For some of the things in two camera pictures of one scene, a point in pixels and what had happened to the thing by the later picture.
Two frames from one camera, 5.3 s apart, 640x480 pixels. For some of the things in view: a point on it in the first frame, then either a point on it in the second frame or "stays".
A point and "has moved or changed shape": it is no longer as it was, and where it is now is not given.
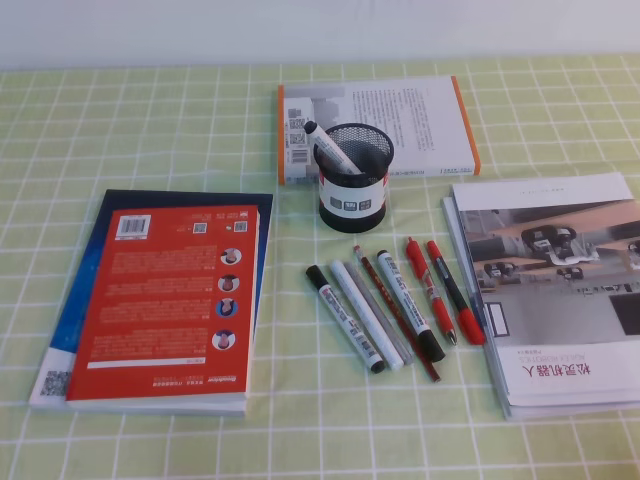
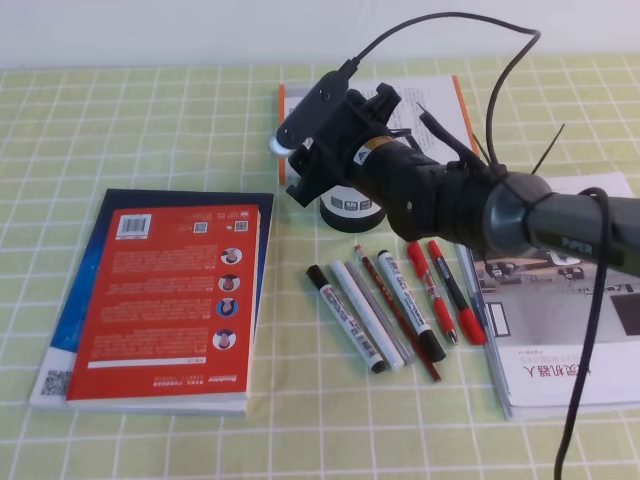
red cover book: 173,324 stays
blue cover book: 52,384 stays
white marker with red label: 373,360 stays
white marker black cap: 330,149 has moved or changed shape
